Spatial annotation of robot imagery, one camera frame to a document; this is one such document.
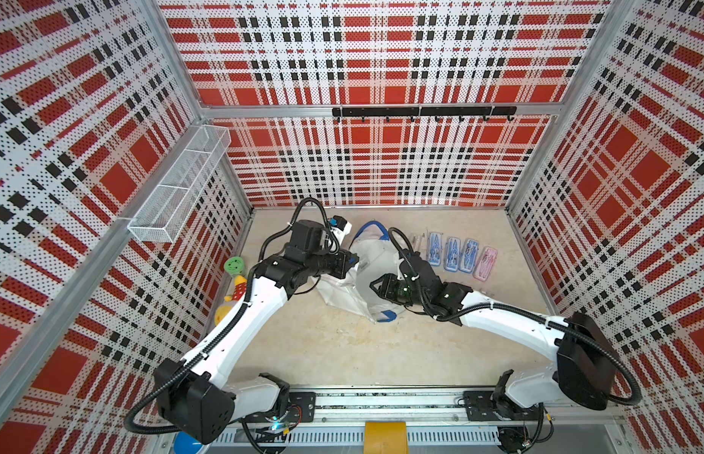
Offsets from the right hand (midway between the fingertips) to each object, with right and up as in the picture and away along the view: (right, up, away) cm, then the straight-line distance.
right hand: (376, 287), depth 79 cm
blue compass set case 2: (+30, +8, +26) cm, 40 cm away
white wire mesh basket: (-70, +23, +14) cm, 75 cm away
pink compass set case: (+41, +4, +23) cm, 47 cm away
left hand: (-5, +8, -3) cm, 10 cm away
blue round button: (-47, -37, -11) cm, 61 cm away
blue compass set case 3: (+36, +7, +25) cm, 44 cm away
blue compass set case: (+24, +9, +28) cm, 38 cm away
